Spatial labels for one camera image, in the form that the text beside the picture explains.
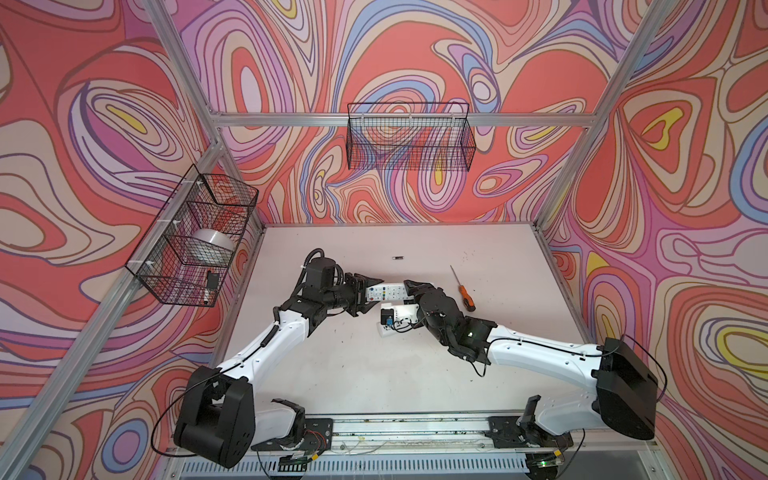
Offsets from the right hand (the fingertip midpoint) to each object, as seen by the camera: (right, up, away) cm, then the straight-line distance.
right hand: (412, 289), depth 80 cm
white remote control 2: (-5, -5, -13) cm, 15 cm away
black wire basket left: (-57, +10, -7) cm, 58 cm away
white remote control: (-7, 0, -3) cm, 8 cm away
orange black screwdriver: (+19, -5, +16) cm, 26 cm away
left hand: (-7, +1, -2) cm, 8 cm away
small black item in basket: (-50, +3, -6) cm, 51 cm away
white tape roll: (-50, +13, -8) cm, 52 cm away
